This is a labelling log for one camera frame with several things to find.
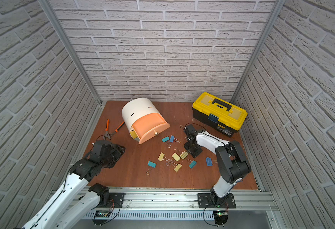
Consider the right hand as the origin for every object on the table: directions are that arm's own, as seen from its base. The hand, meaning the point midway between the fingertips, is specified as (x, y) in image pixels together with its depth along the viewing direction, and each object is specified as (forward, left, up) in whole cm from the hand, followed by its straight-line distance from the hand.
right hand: (190, 151), depth 92 cm
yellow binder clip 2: (-4, +10, 0) cm, 10 cm away
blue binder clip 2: (-8, -11, 0) cm, 13 cm away
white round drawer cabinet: (+20, +33, +22) cm, 45 cm away
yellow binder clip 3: (-3, +5, +1) cm, 6 cm away
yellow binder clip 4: (-10, +10, 0) cm, 14 cm away
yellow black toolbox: (+17, -21, +15) cm, 31 cm away
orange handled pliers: (+16, +57, +1) cm, 59 cm away
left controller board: (-32, +51, -2) cm, 60 cm away
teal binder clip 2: (-9, 0, +1) cm, 9 cm away
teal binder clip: (+9, +16, 0) cm, 19 cm away
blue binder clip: (+10, +12, 0) cm, 15 cm away
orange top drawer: (+9, +25, +17) cm, 32 cm away
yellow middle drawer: (+5, +35, +16) cm, 39 cm away
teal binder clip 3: (-8, +26, 0) cm, 27 cm away
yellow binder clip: (-3, +19, 0) cm, 19 cm away
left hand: (-2, +39, +14) cm, 41 cm away
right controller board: (-36, -10, -2) cm, 38 cm away
